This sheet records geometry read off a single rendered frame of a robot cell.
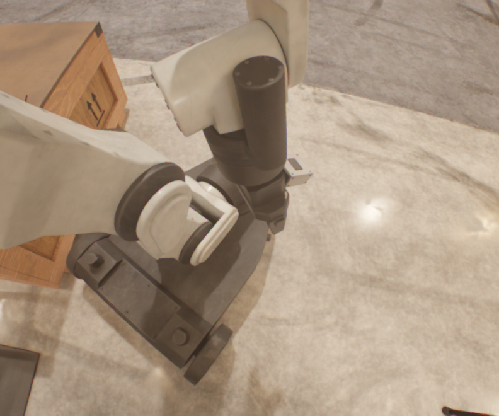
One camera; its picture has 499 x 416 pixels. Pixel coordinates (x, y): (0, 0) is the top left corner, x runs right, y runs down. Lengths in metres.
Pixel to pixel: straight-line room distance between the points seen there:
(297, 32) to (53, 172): 0.23
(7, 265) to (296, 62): 0.88
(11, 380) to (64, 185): 1.03
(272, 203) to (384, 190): 1.06
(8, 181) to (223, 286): 0.70
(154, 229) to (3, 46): 1.15
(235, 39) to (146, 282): 0.74
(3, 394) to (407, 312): 1.53
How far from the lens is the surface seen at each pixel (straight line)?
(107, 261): 0.88
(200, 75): 0.20
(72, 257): 0.97
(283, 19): 0.21
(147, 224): 0.37
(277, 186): 0.32
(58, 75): 1.06
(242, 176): 0.28
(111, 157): 0.32
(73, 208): 0.33
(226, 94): 0.21
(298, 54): 0.22
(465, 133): 2.06
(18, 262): 0.96
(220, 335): 0.82
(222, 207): 0.73
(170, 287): 0.85
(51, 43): 1.27
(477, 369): 1.43
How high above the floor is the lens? 0.99
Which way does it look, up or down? 63 degrees down
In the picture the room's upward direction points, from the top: 7 degrees clockwise
